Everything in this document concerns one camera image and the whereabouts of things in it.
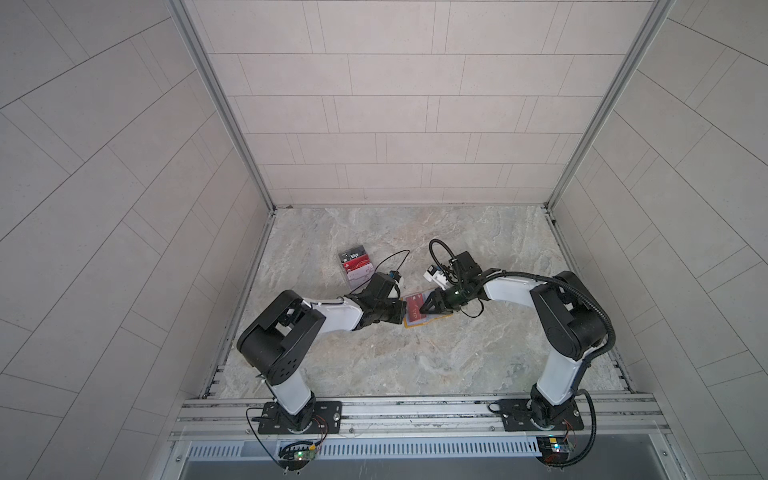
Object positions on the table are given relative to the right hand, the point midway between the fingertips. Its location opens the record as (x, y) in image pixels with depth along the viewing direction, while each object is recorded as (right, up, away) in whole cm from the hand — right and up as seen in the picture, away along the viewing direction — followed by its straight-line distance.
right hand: (423, 311), depth 87 cm
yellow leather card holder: (+1, -1, -2) cm, 2 cm away
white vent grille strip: (-13, -26, -19) cm, 35 cm away
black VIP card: (-22, +16, +10) cm, 29 cm away
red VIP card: (-3, +2, +2) cm, 4 cm away
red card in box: (-21, +13, +9) cm, 27 cm away
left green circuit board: (-30, -26, -21) cm, 45 cm away
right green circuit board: (+28, -27, -19) cm, 43 cm away
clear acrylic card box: (-22, +7, +6) cm, 23 cm away
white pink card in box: (-19, +11, +6) cm, 23 cm away
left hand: (-3, 0, +4) cm, 5 cm away
